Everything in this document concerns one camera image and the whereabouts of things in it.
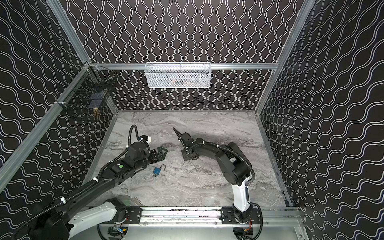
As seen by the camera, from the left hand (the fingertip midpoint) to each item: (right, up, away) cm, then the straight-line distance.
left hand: (165, 152), depth 79 cm
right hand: (+12, -5, +18) cm, 22 cm away
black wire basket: (-52, +35, +15) cm, 64 cm away
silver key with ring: (-8, -15, +9) cm, 19 cm away
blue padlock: (-7, -13, +11) cm, 19 cm away
